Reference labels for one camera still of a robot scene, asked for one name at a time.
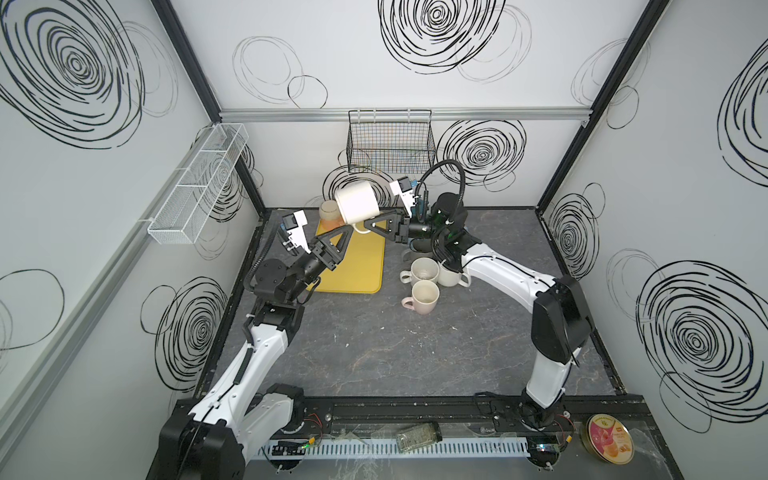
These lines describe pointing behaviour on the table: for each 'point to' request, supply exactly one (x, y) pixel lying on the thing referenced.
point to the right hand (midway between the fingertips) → (363, 225)
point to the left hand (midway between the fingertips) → (352, 232)
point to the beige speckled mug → (422, 269)
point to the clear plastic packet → (418, 437)
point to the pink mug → (425, 295)
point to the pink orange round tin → (609, 438)
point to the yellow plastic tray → (361, 268)
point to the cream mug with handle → (447, 277)
